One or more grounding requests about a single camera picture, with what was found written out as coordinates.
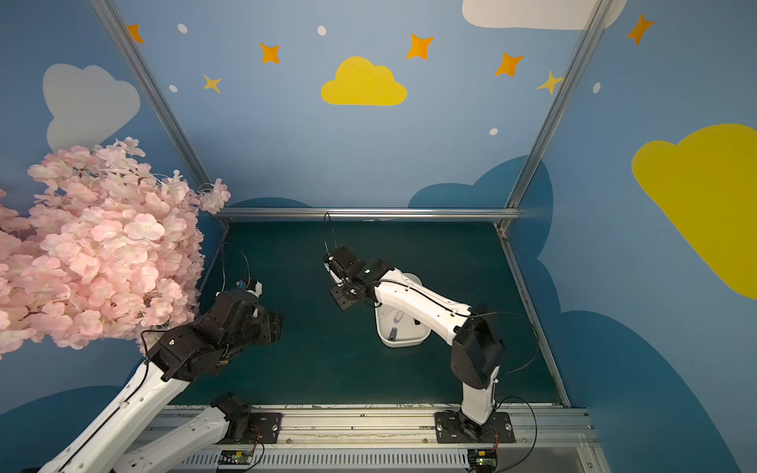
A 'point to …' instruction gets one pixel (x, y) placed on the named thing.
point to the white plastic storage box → (398, 327)
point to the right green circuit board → (482, 460)
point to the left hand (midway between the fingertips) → (273, 316)
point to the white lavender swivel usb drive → (398, 316)
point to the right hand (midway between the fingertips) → (348, 289)
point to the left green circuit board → (235, 457)
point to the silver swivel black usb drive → (392, 334)
